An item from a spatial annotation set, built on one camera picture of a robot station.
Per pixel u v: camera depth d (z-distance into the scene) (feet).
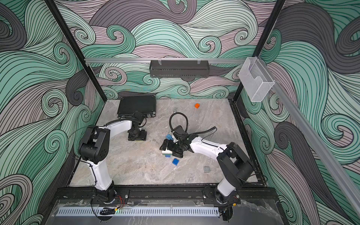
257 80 2.53
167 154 2.82
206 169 2.67
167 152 2.71
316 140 1.68
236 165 1.45
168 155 2.86
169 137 3.19
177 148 2.39
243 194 2.43
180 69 3.30
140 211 2.29
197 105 3.77
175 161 2.80
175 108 3.62
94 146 1.68
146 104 3.70
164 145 2.50
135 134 2.87
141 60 6.17
